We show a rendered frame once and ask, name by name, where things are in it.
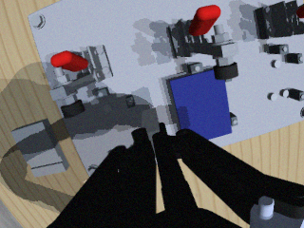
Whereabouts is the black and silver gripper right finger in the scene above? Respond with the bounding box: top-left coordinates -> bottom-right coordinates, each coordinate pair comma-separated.
149,107 -> 304,228

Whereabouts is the blue rectangular block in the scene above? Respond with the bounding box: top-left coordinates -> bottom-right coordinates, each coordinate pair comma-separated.
168,68 -> 232,140

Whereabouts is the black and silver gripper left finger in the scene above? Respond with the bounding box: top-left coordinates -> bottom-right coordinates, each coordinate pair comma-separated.
47,109 -> 157,228

